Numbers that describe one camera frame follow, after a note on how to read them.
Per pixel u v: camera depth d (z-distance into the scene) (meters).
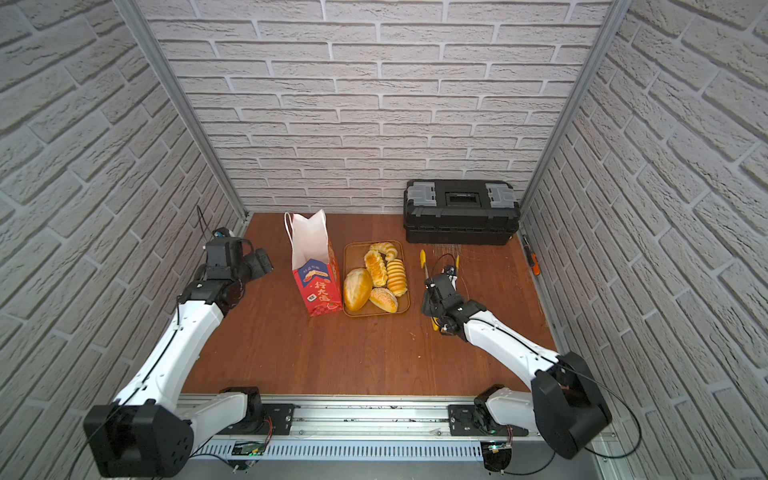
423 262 0.95
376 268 0.98
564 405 0.41
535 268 1.07
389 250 1.03
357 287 0.90
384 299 0.90
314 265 0.76
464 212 1.03
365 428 0.74
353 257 1.07
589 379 0.41
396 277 0.97
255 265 0.71
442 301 0.65
